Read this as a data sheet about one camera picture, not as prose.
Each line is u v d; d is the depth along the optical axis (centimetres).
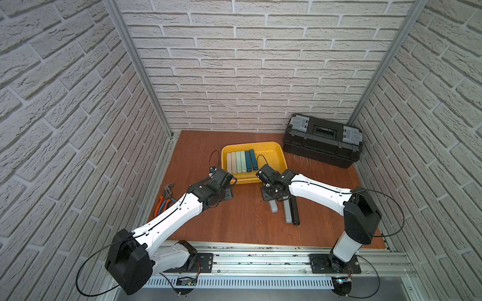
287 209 86
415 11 70
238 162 103
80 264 59
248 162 104
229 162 101
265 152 109
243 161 103
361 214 45
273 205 80
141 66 87
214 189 61
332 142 94
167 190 94
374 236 47
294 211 86
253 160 103
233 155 104
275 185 62
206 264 73
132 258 38
